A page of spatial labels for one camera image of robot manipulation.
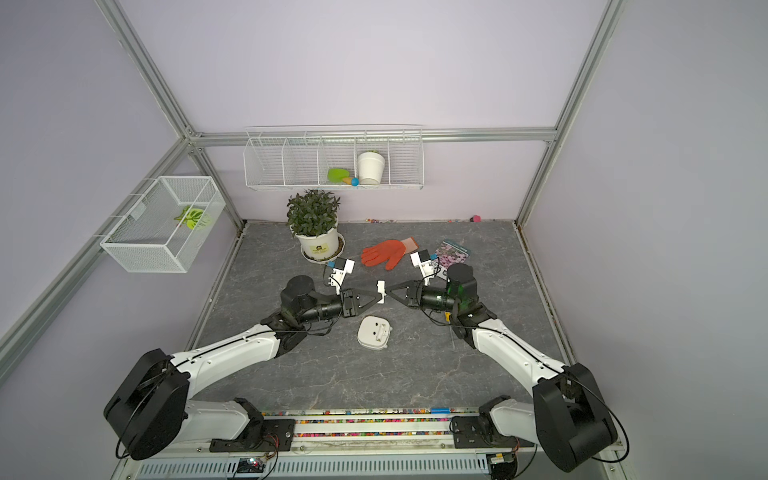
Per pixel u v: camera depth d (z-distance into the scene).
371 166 0.91
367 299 0.71
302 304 0.64
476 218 1.24
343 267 0.71
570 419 0.41
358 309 0.69
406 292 0.70
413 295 0.67
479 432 0.74
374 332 0.87
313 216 0.96
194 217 0.81
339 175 0.99
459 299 0.63
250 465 0.71
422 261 0.72
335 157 0.99
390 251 1.12
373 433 0.75
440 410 0.79
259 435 0.68
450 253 1.10
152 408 0.41
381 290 0.74
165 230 0.81
